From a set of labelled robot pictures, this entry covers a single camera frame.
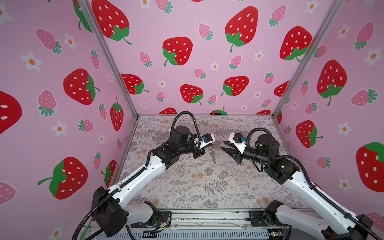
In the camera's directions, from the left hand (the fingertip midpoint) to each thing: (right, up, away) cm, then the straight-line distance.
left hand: (210, 141), depth 71 cm
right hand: (+5, -1, -4) cm, 7 cm away
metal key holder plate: (+1, -5, +3) cm, 6 cm away
